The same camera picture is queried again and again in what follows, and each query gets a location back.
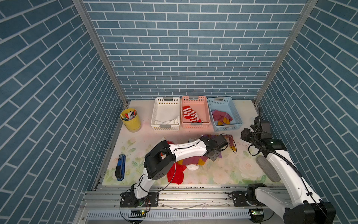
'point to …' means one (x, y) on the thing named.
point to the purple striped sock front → (200, 160)
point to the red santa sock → (175, 174)
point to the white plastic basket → (166, 114)
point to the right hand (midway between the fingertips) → (246, 133)
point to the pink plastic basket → (199, 103)
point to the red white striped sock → (190, 114)
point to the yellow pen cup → (129, 117)
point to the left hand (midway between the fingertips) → (215, 155)
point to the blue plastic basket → (226, 104)
